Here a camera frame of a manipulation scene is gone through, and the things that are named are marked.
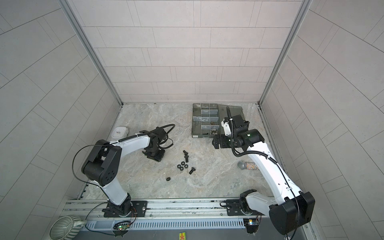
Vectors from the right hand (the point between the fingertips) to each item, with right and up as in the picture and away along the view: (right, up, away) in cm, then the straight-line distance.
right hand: (219, 141), depth 76 cm
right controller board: (+14, -37, -8) cm, 40 cm away
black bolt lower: (-14, -17, +7) cm, 23 cm away
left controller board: (-45, -36, -11) cm, 58 cm away
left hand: (-33, -12, +15) cm, 38 cm away
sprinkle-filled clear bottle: (+14, -14, +5) cm, 20 cm away
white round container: (-62, +3, +20) cm, 65 cm away
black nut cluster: (-21, -17, +9) cm, 28 cm away
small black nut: (-27, -21, +4) cm, 35 cm away
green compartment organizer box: (-5, +11, +28) cm, 31 cm away
